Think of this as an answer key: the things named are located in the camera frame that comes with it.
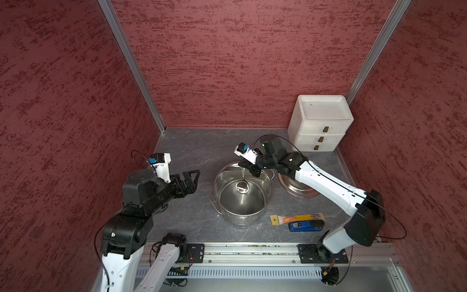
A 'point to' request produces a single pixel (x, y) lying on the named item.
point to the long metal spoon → (242, 186)
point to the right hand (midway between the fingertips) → (241, 166)
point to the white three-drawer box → (318, 123)
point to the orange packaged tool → (276, 219)
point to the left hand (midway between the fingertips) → (189, 178)
